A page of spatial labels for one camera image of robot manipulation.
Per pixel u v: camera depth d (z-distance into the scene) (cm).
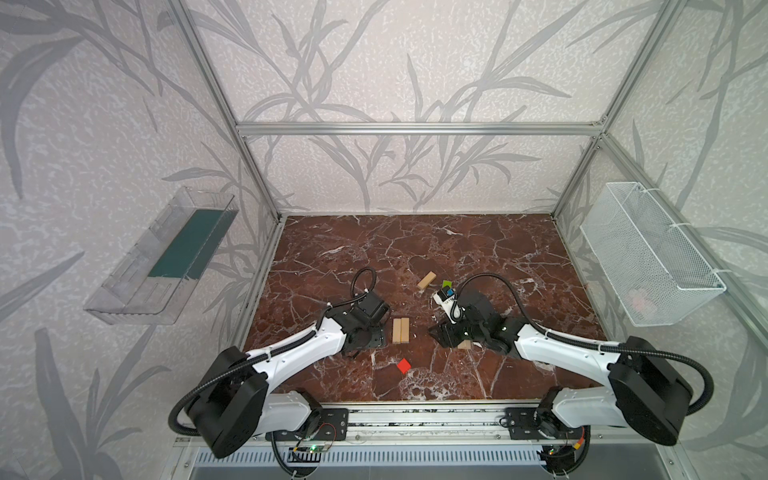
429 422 75
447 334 73
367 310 67
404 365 83
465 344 79
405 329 90
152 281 63
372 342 75
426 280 102
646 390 42
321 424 72
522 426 73
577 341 51
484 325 64
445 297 75
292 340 50
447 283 99
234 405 40
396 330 89
